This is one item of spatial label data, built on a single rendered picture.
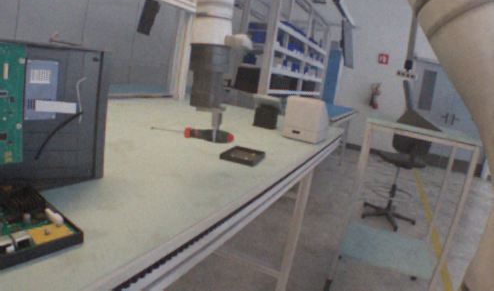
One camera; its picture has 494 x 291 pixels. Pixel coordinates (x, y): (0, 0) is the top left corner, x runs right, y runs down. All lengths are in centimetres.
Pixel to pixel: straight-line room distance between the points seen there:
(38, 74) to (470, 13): 51
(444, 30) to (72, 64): 48
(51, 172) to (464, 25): 57
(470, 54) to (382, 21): 660
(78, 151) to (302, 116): 76
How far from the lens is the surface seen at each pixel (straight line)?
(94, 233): 40
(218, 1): 59
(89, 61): 52
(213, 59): 58
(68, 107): 51
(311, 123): 108
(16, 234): 36
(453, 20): 35
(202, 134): 61
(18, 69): 46
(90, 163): 55
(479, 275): 36
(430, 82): 688
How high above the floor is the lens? 120
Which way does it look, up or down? 9 degrees down
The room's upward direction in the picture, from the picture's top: 9 degrees clockwise
